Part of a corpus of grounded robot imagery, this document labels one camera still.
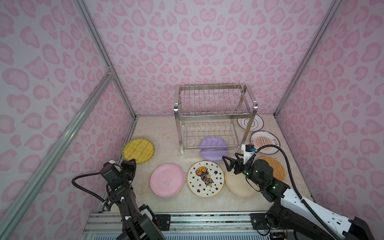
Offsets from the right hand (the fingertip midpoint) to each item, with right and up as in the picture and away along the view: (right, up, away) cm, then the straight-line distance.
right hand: (228, 156), depth 75 cm
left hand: (-49, -2, +6) cm, 50 cm away
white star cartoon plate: (-11, -16, +11) cm, 22 cm away
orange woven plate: (+17, -3, -15) cm, 23 cm away
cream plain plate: (+7, -17, +9) cm, 21 cm away
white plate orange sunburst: (+29, +6, +32) cm, 43 cm away
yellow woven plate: (-48, +1, +12) cm, 50 cm away
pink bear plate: (-33, -17, +13) cm, 40 cm away
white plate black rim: (+30, +16, +39) cm, 52 cm away
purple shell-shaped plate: (-5, 0, +26) cm, 26 cm away
